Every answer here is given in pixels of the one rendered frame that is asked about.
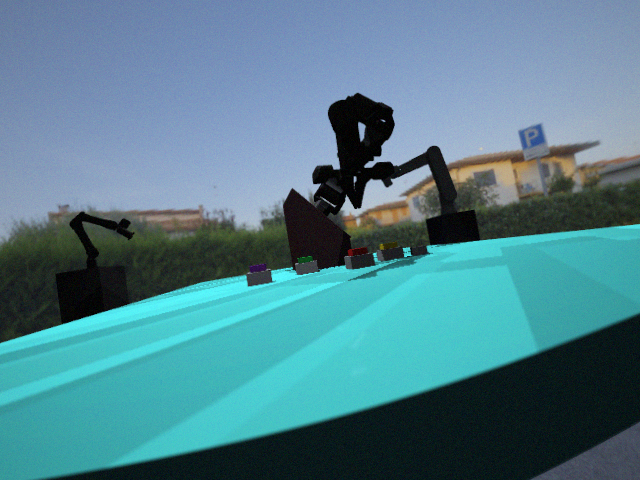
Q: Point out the yellow button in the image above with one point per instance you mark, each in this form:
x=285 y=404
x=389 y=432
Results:
x=389 y=251

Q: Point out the red button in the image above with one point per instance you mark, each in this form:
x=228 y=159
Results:
x=359 y=258

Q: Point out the green button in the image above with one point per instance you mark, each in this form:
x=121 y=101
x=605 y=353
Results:
x=306 y=265

